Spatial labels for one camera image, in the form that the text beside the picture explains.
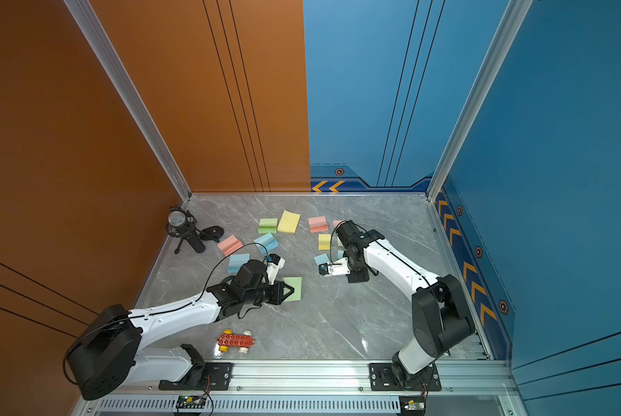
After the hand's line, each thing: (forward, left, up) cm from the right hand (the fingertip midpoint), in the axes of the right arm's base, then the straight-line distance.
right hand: (354, 267), depth 88 cm
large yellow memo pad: (+25, +25, -5) cm, 36 cm away
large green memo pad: (-6, +20, 0) cm, 21 cm away
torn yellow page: (-2, +6, +18) cm, 19 cm away
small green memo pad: (+23, +34, -6) cm, 42 cm away
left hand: (-8, +20, 0) cm, 21 cm away
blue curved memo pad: (+8, +11, -8) cm, 16 cm away
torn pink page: (+26, +5, -8) cm, 28 cm away
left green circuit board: (-37, +47, -8) cm, 61 cm away
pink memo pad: (+13, +48, -6) cm, 50 cm away
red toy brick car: (-22, +40, -6) cm, 46 cm away
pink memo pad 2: (+24, +13, -6) cm, 28 cm away
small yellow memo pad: (+15, +10, -6) cm, 19 cm away
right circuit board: (-37, -14, -10) cm, 41 cm away
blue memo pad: (+13, +32, -4) cm, 35 cm away
